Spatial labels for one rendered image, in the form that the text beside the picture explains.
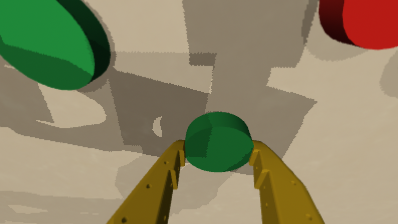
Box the red disc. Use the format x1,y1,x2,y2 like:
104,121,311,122
318,0,398,50

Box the green disc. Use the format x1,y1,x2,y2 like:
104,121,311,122
0,0,111,91
185,112,254,172

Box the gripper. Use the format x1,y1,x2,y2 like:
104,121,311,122
106,140,325,224

